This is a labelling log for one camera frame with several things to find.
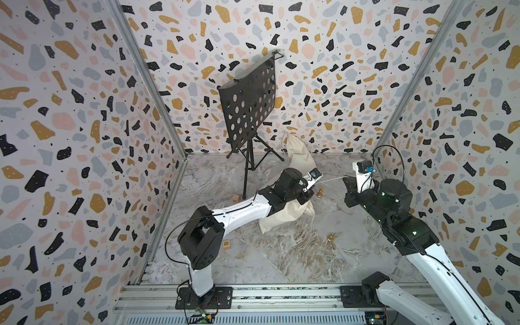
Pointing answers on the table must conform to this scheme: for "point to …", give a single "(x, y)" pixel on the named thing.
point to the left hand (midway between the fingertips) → (314, 182)
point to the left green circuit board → (202, 318)
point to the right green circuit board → (376, 317)
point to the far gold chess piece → (319, 193)
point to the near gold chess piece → (330, 237)
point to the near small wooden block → (227, 244)
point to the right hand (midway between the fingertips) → (347, 177)
